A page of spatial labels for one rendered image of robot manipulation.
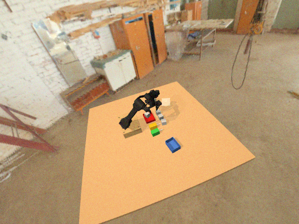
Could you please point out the blue rectangular tray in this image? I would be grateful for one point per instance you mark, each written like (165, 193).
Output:
(172, 144)

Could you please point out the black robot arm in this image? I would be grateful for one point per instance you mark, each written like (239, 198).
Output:
(137, 106)

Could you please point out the red tray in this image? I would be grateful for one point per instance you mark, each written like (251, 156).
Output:
(150, 119)

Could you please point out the green block with grey pin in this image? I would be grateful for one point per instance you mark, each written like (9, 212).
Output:
(155, 132)

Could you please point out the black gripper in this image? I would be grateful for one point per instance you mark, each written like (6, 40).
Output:
(152, 104)

